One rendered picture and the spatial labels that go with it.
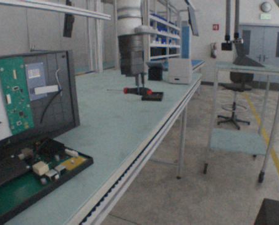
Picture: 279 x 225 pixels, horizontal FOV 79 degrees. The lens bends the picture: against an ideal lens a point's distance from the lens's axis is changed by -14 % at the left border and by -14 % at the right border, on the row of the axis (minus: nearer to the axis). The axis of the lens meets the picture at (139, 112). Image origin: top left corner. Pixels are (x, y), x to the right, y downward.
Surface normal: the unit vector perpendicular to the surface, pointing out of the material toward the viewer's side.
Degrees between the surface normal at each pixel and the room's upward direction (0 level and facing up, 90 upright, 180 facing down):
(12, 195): 0
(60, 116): 90
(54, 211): 0
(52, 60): 90
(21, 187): 0
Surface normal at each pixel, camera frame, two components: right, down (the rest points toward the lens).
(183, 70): -0.36, 0.30
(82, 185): -0.02, -0.95
